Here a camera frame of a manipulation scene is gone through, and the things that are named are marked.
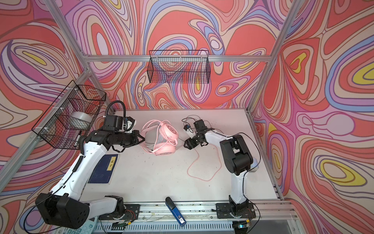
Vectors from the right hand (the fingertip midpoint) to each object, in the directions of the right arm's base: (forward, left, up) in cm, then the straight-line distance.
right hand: (190, 145), depth 98 cm
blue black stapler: (-40, +8, +3) cm, 41 cm away
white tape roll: (-3, +54, +33) cm, 63 cm away
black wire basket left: (-8, +64, +33) cm, 73 cm away
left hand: (-7, +24, +22) cm, 33 cm away
